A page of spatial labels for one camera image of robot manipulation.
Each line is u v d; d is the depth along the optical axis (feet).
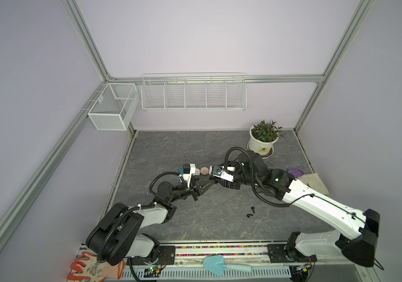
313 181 3.17
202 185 2.24
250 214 2.78
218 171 1.87
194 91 3.56
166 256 2.42
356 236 1.32
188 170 2.15
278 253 2.42
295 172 3.25
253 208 2.85
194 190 2.18
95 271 2.24
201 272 2.32
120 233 1.42
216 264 2.34
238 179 1.97
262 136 3.10
